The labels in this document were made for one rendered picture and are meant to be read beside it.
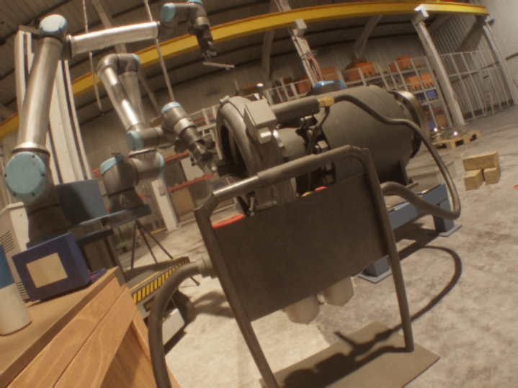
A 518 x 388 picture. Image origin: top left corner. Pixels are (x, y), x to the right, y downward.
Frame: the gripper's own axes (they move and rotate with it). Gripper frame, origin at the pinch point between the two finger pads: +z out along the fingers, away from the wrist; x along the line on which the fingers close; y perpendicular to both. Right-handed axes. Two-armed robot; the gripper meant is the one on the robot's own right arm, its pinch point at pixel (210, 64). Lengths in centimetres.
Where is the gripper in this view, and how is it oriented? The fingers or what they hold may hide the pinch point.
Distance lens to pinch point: 136.6
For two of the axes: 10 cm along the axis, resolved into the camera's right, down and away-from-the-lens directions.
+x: -8.2, 2.0, 5.3
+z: 3.1, 9.4, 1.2
